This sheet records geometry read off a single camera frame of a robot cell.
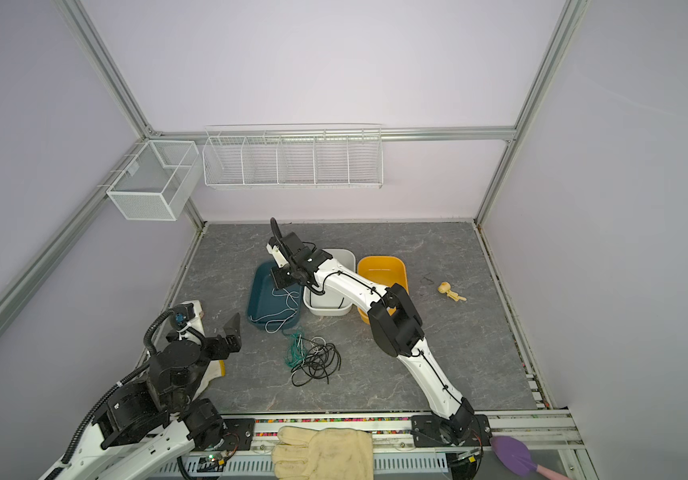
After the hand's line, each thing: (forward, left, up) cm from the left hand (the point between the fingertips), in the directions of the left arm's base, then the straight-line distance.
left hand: (221, 322), depth 70 cm
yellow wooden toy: (+18, -63, -21) cm, 68 cm away
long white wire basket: (+55, -14, +7) cm, 58 cm away
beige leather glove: (-26, -22, -21) cm, 40 cm away
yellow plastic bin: (+25, -44, -20) cm, 54 cm away
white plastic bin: (+15, -24, -21) cm, 36 cm away
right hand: (+19, -8, -11) cm, 23 cm away
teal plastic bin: (+15, -5, -22) cm, 27 cm away
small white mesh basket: (+51, +32, +1) cm, 60 cm away
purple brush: (-29, -68, -22) cm, 78 cm away
